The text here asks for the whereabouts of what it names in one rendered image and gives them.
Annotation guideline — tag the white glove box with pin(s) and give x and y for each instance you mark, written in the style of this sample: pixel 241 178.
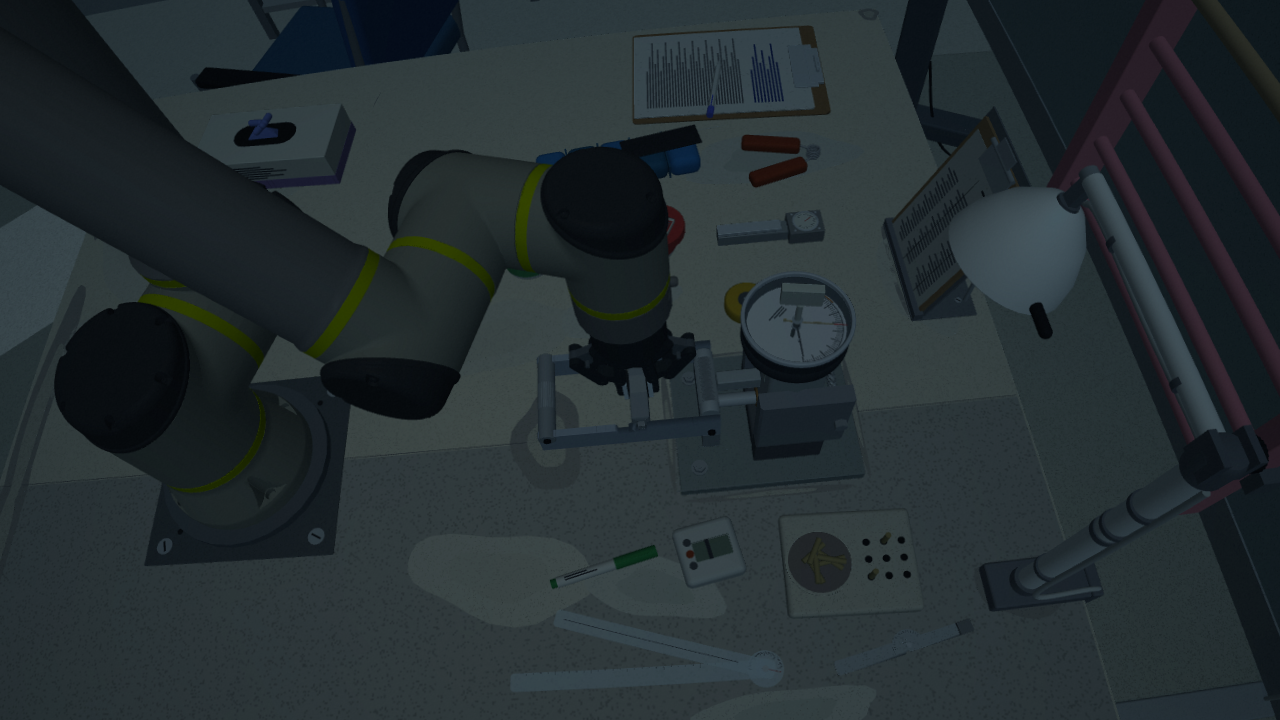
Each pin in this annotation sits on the white glove box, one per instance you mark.
pixel 290 150

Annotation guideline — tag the green and white marker pen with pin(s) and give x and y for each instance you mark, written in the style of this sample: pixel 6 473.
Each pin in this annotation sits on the green and white marker pen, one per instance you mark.
pixel 600 568

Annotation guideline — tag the yellow tape measure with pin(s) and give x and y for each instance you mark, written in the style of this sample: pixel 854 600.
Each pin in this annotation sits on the yellow tape measure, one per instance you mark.
pixel 738 303

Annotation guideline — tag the white pointer knob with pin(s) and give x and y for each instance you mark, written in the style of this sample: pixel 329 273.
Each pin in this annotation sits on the white pointer knob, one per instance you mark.
pixel 797 320

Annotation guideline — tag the white flat strip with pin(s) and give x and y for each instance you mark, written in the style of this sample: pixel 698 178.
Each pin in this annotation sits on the white flat strip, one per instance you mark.
pixel 900 647

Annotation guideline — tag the upright clipboard stand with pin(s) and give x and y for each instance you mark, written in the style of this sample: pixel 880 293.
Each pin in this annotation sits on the upright clipboard stand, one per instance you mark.
pixel 935 240

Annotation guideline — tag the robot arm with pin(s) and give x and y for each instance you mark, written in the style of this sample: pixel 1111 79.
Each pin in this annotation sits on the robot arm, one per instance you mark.
pixel 200 220

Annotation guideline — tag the blue chair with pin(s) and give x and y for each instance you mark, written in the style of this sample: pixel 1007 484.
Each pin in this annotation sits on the blue chair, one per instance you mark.
pixel 310 45

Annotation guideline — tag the brown clipboard with chart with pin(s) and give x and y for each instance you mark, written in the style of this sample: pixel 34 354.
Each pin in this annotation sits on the brown clipboard with chart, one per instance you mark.
pixel 700 75

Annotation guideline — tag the grey pinch gauge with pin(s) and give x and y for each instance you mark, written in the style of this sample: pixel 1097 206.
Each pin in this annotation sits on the grey pinch gauge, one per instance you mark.
pixel 765 232

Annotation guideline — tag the dark square base plate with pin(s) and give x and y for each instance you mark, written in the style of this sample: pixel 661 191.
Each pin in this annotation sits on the dark square base plate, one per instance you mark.
pixel 320 540

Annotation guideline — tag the tan wooden pole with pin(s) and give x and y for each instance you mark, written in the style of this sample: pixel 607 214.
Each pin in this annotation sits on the tan wooden pole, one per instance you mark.
pixel 1245 45

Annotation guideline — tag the grey grip dynamometer body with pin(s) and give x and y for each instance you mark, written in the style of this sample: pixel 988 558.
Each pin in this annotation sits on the grey grip dynamometer body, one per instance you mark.
pixel 800 420

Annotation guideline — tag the white timer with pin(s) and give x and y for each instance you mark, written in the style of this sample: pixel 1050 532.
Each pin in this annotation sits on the white timer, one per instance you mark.
pixel 708 552

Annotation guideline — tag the blue pen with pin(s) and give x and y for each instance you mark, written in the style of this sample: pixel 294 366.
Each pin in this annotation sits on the blue pen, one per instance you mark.
pixel 714 95

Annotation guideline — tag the clear goniometer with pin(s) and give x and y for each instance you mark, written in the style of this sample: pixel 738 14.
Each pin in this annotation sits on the clear goniometer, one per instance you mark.
pixel 640 678

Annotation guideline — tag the blue padded cuff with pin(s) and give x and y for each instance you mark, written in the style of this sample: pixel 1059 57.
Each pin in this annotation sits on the blue padded cuff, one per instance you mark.
pixel 683 162

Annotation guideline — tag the pink wall bars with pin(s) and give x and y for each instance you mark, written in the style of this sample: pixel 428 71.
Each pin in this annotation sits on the pink wall bars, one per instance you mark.
pixel 1160 100

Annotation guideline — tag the white peg board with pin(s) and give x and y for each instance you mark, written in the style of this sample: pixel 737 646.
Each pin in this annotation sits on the white peg board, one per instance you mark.
pixel 850 565

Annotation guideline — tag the red putty tin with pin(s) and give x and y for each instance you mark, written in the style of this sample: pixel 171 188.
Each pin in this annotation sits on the red putty tin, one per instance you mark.
pixel 677 228

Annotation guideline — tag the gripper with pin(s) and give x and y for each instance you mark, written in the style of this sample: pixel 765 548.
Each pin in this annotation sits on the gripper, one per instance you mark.
pixel 630 362

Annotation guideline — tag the white desk lamp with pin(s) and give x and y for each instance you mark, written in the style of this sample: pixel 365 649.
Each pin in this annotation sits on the white desk lamp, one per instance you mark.
pixel 1015 245

